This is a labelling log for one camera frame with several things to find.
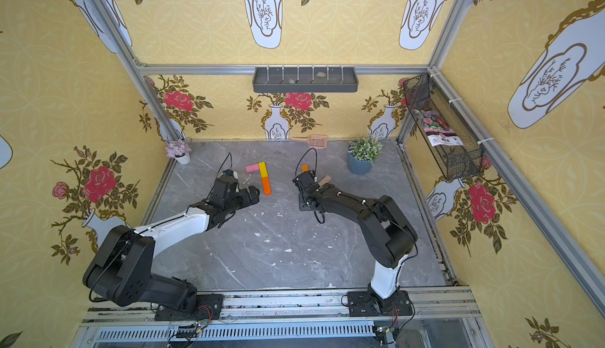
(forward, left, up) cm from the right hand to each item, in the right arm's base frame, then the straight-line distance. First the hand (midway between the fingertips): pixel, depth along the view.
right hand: (307, 203), depth 94 cm
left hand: (+1, +21, +5) cm, 22 cm away
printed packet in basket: (+12, -42, +30) cm, 53 cm away
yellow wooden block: (+16, +21, -2) cm, 26 cm away
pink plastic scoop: (+38, -2, -4) cm, 39 cm away
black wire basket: (+8, -52, +19) cm, 56 cm away
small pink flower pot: (+19, +58, +2) cm, 61 cm away
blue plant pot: (+18, -21, +2) cm, 28 cm away
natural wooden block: (+14, -8, -3) cm, 16 cm away
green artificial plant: (+20, -23, +11) cm, 33 cm away
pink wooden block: (+19, +27, -3) cm, 33 cm away
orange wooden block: (+21, +2, -3) cm, 21 cm away
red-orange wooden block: (+9, +19, -2) cm, 21 cm away
